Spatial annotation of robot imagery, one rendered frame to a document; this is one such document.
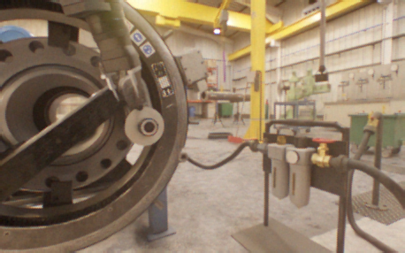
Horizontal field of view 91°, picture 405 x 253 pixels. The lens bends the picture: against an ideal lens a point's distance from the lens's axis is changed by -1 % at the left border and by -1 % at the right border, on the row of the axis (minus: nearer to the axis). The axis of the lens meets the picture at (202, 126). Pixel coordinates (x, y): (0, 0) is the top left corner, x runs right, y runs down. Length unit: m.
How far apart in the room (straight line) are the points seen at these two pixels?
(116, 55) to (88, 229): 0.45
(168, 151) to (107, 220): 0.25
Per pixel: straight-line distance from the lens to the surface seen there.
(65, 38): 0.75
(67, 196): 0.76
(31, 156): 0.60
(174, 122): 0.64
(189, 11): 13.12
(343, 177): 0.88
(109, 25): 0.47
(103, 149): 0.73
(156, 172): 0.65
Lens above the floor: 0.61
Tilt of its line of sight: 4 degrees down
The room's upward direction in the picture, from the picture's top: 1 degrees counter-clockwise
